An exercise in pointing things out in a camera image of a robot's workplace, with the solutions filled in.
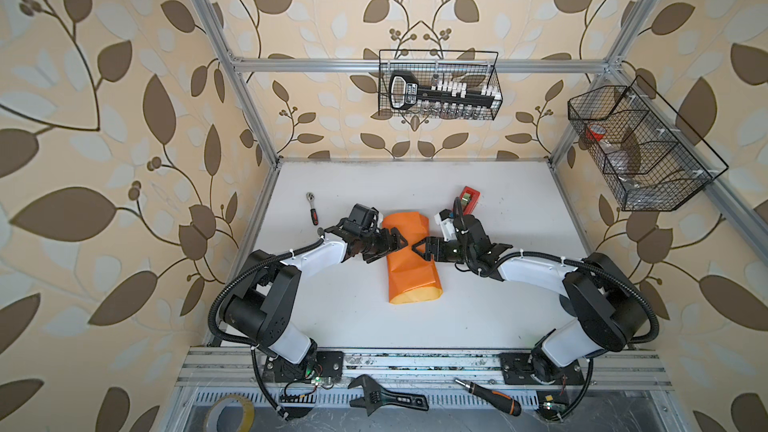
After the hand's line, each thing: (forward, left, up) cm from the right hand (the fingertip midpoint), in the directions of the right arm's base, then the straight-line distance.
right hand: (422, 250), depth 87 cm
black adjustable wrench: (-34, +14, -7) cm, 38 cm away
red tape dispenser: (+19, -18, -1) cm, 26 cm away
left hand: (+1, +6, +1) cm, 6 cm away
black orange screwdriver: (-36, -14, -6) cm, 39 cm away
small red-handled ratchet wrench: (+19, +36, -7) cm, 41 cm away
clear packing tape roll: (-38, +50, -4) cm, 63 cm away
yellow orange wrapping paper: (-8, +4, 0) cm, 9 cm away
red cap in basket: (+26, -53, +21) cm, 63 cm away
